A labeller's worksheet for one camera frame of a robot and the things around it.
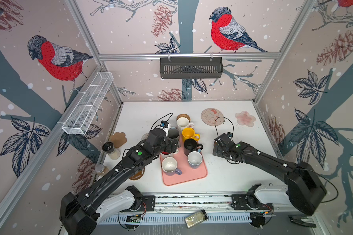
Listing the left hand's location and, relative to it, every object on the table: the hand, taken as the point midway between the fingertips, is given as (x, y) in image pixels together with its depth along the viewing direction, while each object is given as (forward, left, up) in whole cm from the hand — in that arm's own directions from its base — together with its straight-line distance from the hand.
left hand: (170, 138), depth 75 cm
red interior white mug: (-3, +2, -13) cm, 14 cm away
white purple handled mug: (-7, +2, -20) cm, 22 cm away
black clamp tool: (-34, -62, -18) cm, 73 cm away
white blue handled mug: (-4, -14, -17) cm, 22 cm away
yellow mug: (+14, -11, -17) cm, 24 cm away
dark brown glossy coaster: (-13, +20, -20) cm, 31 cm away
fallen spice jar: (-33, -12, -16) cm, 39 cm away
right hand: (-2, -29, -16) cm, 33 cm away
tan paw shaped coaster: (+12, +38, -21) cm, 45 cm away
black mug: (+4, -11, -15) cm, 19 cm away
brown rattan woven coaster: (+31, -8, -19) cm, 38 cm away
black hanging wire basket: (+46, -2, +13) cm, 48 cm away
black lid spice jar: (-2, +35, -13) cm, 37 cm away
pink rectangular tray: (-12, -10, -21) cm, 26 cm away
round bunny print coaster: (+31, -28, -20) cm, 47 cm away
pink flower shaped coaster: (+29, -55, -21) cm, 66 cm away
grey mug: (+11, -1, -13) cm, 17 cm away
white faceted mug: (+20, -7, -13) cm, 25 cm away
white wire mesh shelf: (+18, +46, +9) cm, 50 cm away
